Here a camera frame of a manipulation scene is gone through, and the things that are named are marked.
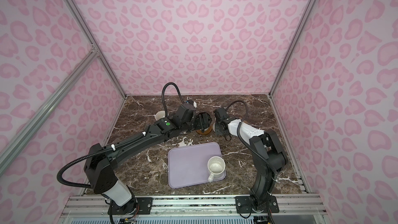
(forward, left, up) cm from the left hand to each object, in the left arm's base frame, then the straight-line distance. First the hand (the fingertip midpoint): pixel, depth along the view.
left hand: (208, 119), depth 78 cm
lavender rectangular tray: (-15, +11, -23) cm, 30 cm away
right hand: (+5, -9, -18) cm, 21 cm away
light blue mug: (+14, +30, -14) cm, 36 cm away
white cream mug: (-16, -4, -21) cm, 27 cm away
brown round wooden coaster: (+5, +1, -21) cm, 22 cm away
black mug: (-5, +3, +6) cm, 8 cm away
